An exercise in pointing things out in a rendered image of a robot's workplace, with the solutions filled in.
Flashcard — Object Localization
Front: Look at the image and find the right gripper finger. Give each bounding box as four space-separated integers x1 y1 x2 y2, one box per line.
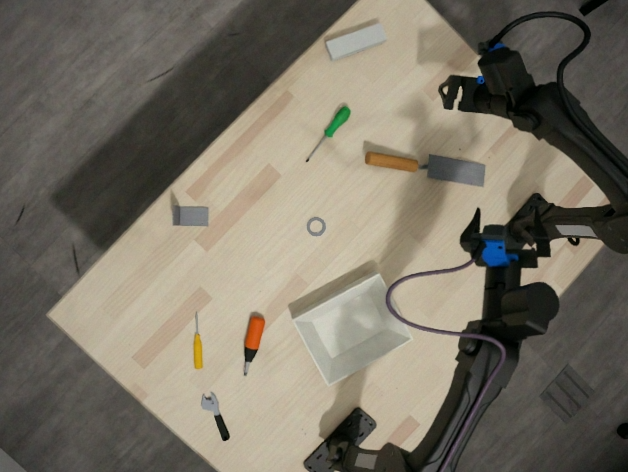
437 75 455 110

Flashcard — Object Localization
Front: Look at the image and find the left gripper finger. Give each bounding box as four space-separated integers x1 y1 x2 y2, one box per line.
534 206 549 245
459 208 480 240

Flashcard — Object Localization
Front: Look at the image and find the grey adjustable wrench with black handle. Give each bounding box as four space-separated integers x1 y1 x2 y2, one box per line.
201 392 230 442

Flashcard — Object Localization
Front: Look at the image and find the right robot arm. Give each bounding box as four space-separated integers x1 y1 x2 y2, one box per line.
477 39 628 254

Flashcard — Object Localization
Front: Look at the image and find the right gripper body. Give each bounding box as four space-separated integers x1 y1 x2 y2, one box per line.
447 43 504 115

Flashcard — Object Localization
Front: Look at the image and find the yellow-handled screwdriver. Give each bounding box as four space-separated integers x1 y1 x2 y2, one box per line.
194 315 203 369

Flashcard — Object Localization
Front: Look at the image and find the orange-handled screwdriver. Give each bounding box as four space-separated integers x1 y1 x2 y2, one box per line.
244 317 265 376

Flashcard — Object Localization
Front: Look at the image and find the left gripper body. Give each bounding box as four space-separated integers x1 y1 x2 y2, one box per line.
459 240 550 290

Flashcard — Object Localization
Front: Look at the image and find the grey ring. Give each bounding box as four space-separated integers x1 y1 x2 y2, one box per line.
307 217 326 237

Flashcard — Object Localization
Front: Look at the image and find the white tray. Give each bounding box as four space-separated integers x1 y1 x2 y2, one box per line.
291 271 413 387

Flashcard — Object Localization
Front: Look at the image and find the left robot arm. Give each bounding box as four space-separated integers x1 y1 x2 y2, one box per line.
304 282 559 472

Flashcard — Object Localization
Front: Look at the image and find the green-handled screwdriver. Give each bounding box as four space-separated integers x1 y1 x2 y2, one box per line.
309 107 351 158

